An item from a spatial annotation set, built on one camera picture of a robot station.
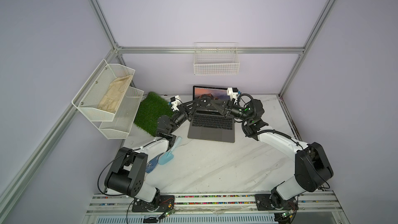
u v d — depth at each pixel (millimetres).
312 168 440
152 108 1110
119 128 884
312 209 733
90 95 696
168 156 898
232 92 716
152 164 860
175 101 744
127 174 438
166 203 731
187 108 702
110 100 765
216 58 1075
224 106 684
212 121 1042
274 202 662
